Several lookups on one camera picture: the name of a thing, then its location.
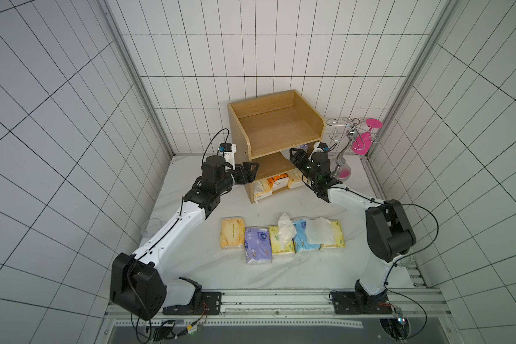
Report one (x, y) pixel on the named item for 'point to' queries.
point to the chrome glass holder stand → (356, 134)
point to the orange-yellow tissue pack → (232, 235)
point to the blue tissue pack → (299, 240)
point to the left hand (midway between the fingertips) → (249, 169)
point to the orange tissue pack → (279, 182)
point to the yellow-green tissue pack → (281, 236)
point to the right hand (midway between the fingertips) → (284, 152)
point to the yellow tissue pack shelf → (338, 237)
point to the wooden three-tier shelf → (264, 130)
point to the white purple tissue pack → (304, 147)
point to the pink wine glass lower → (362, 143)
